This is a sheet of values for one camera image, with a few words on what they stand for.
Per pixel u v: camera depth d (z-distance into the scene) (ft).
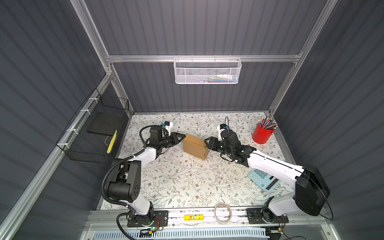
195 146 2.76
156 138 2.37
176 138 2.69
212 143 2.37
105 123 2.47
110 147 2.26
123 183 1.52
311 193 1.39
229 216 2.46
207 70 4.04
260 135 3.24
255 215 2.37
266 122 3.16
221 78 3.00
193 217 2.38
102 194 1.39
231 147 2.03
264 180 2.76
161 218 2.38
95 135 2.38
